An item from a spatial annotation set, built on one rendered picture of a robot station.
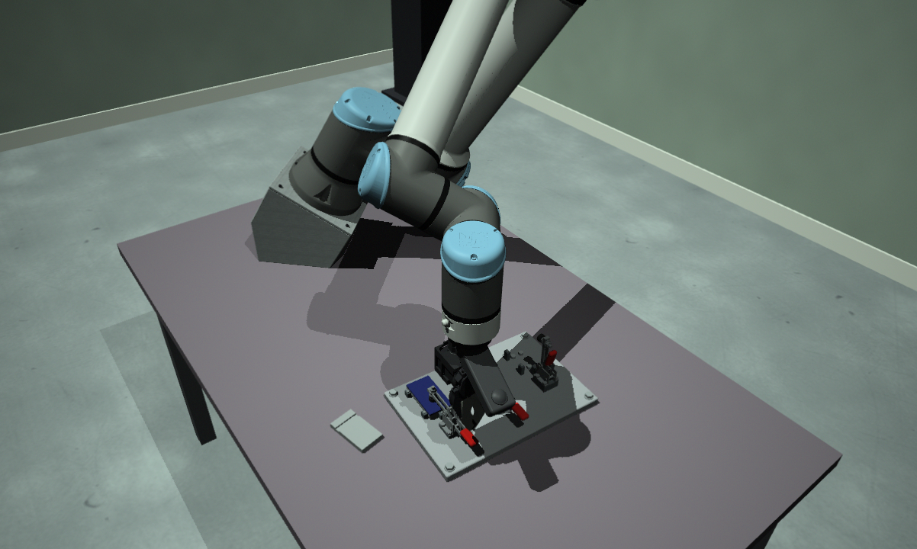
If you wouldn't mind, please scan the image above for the blue flat blank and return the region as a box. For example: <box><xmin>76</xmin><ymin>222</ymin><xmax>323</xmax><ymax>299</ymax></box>
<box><xmin>407</xmin><ymin>375</ymin><xmax>451</xmax><ymax>418</ymax></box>

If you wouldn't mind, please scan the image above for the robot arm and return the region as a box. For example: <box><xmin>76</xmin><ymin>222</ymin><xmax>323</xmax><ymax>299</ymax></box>
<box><xmin>289</xmin><ymin>0</ymin><xmax>587</xmax><ymax>417</ymax></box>

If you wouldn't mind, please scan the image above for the toggle clamp with red handle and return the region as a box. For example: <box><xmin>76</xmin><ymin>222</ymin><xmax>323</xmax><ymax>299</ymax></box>
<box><xmin>510</xmin><ymin>403</ymin><xmax>529</xmax><ymax>421</ymax></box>

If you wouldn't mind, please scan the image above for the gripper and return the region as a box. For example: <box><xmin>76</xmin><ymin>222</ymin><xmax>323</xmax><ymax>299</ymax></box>
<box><xmin>435</xmin><ymin>338</ymin><xmax>491</xmax><ymax>431</ymax></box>

